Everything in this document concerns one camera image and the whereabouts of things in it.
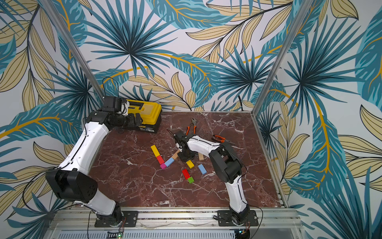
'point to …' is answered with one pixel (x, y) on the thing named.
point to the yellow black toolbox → (150, 112)
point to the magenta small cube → (163, 166)
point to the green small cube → (191, 179)
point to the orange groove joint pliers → (194, 122)
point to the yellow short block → (154, 150)
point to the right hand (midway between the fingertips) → (186, 157)
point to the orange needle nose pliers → (219, 139)
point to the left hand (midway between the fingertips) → (134, 123)
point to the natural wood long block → (201, 157)
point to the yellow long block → (190, 164)
